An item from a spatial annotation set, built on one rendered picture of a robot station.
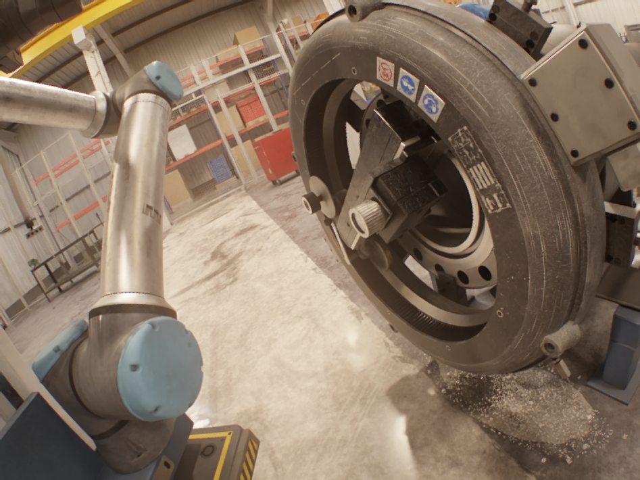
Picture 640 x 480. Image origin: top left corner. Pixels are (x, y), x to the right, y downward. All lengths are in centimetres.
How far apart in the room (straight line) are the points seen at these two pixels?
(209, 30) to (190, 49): 116
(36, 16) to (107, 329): 41
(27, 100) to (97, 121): 20
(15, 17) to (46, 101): 36
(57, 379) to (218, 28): 1478
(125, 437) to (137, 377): 25
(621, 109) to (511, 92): 12
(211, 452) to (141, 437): 17
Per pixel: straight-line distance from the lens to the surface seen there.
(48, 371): 63
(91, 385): 54
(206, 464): 76
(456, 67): 38
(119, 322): 50
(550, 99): 35
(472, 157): 38
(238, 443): 75
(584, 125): 34
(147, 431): 69
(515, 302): 46
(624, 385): 100
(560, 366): 72
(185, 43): 1490
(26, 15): 44
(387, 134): 46
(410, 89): 42
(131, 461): 70
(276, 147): 590
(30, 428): 73
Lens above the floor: 82
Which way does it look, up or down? 19 degrees down
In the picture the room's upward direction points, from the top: 24 degrees counter-clockwise
